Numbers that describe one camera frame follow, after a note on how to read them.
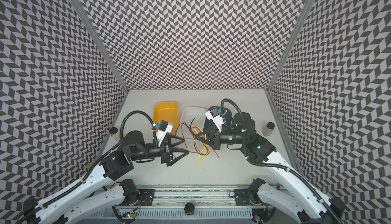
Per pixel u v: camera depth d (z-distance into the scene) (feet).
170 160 1.70
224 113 1.77
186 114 3.24
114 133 2.76
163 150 1.74
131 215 2.16
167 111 3.31
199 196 2.45
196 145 2.05
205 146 1.89
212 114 1.79
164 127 1.78
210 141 1.81
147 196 2.38
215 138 1.70
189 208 2.06
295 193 1.38
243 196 2.38
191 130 1.95
